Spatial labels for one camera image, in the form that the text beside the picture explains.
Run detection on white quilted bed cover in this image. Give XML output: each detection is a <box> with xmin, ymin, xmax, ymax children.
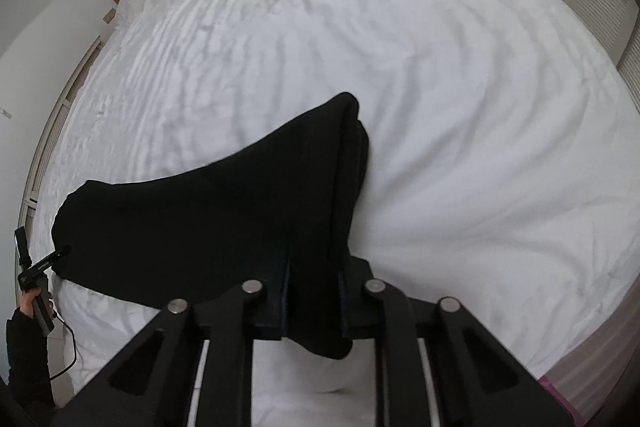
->
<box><xmin>29</xmin><ymin>0</ymin><xmax>640</xmax><ymax>427</ymax></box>

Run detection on black pants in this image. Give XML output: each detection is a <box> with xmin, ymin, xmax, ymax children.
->
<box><xmin>51</xmin><ymin>92</ymin><xmax>369</xmax><ymax>360</ymax></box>

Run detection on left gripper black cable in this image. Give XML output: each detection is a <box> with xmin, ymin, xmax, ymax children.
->
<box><xmin>48</xmin><ymin>300</ymin><xmax>77</xmax><ymax>382</ymax></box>

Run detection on operator left hand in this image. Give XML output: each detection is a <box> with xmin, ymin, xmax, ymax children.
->
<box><xmin>18</xmin><ymin>287</ymin><xmax>53</xmax><ymax>319</ymax></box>

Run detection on black sleeved left forearm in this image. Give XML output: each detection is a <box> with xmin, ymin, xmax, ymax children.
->
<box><xmin>6</xmin><ymin>309</ymin><xmax>56</xmax><ymax>426</ymax></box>

